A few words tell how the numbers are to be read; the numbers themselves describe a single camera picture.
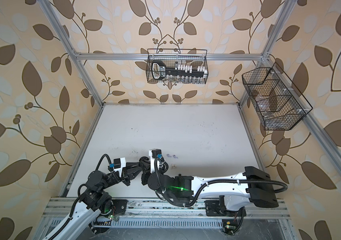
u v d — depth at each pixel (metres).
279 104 0.73
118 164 0.59
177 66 0.81
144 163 0.64
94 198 0.60
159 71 0.85
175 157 0.91
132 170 0.65
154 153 0.56
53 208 0.76
